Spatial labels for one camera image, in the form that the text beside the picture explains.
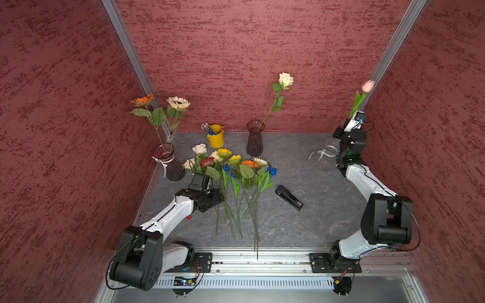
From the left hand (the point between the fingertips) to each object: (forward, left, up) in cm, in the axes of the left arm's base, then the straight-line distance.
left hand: (218, 203), depth 87 cm
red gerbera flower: (+23, +7, +2) cm, 24 cm away
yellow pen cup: (+39, +5, +2) cm, 40 cm away
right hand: (+27, -58, +28) cm, 70 cm away
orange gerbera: (+17, -13, +4) cm, 22 cm away
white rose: (+29, +5, 0) cm, 29 cm away
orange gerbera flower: (+28, +27, +29) cm, 49 cm away
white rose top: (+33, +15, 0) cm, 36 cm away
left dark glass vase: (+16, +24, +3) cm, 29 cm away
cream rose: (+22, +19, +1) cm, 29 cm away
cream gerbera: (+23, -21, +2) cm, 31 cm away
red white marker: (-6, +13, -2) cm, 15 cm away
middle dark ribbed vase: (+32, -17, +8) cm, 37 cm away
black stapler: (+4, -34, 0) cm, 34 cm away
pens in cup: (+39, +10, +14) cm, 42 cm away
